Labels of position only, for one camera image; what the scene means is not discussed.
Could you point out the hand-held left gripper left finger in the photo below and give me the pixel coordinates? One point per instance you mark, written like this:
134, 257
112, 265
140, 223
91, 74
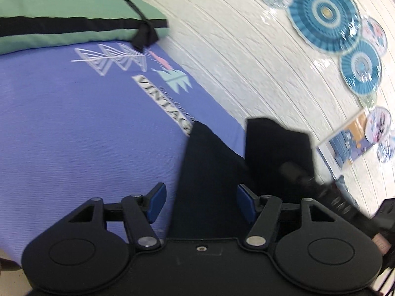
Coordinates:
157, 202

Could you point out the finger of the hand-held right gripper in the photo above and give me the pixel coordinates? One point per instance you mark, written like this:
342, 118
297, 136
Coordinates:
296, 171

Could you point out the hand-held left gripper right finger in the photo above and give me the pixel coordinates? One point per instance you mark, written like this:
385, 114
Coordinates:
245, 204

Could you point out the black pants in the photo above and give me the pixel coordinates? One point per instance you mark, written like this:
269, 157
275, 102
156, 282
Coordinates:
209, 175

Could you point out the person's right hand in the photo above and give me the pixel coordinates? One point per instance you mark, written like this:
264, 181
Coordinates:
381, 243

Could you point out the blue-grey folded garment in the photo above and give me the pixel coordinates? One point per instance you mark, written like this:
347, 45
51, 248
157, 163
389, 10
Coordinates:
343, 188

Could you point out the white pink paper fan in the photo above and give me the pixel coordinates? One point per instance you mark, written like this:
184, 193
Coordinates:
375, 34
378, 125

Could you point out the pale green paper fan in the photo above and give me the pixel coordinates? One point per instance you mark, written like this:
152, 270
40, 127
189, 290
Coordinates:
368, 101

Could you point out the medium blue paper fan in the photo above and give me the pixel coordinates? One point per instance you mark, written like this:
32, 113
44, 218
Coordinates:
359, 66

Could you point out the large blue paper fan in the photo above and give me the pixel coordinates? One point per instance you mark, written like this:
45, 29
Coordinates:
324, 12

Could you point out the bedding wall poster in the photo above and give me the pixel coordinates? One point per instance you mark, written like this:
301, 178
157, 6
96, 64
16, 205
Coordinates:
342, 145

